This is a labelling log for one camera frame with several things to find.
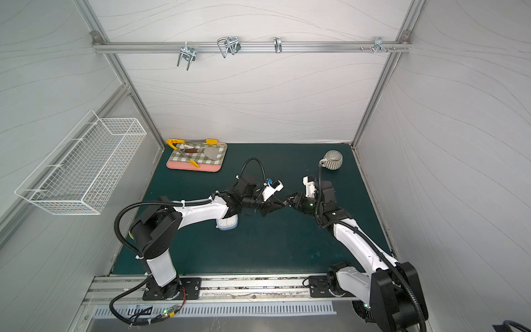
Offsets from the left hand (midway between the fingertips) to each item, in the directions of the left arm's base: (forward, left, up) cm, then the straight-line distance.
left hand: (284, 206), depth 82 cm
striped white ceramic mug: (+33, -27, -9) cm, 44 cm away
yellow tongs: (+45, +64, -9) cm, 78 cm away
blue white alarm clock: (-3, +24, -10) cm, 26 cm away
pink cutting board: (+30, +52, -12) cm, 61 cm away
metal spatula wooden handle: (+39, +41, -10) cm, 57 cm away
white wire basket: (+1, +69, +19) cm, 72 cm away
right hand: (+3, -1, +2) cm, 4 cm away
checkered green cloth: (+38, +47, -10) cm, 61 cm away
